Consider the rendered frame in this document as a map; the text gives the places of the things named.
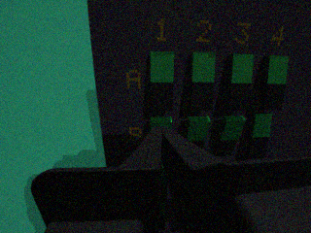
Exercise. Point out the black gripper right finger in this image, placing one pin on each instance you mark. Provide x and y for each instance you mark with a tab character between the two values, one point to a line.
202	185

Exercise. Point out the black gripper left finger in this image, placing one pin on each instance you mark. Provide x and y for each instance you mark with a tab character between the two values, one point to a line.
131	189

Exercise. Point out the dark switch panel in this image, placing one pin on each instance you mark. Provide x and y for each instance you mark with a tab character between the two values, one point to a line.
231	76

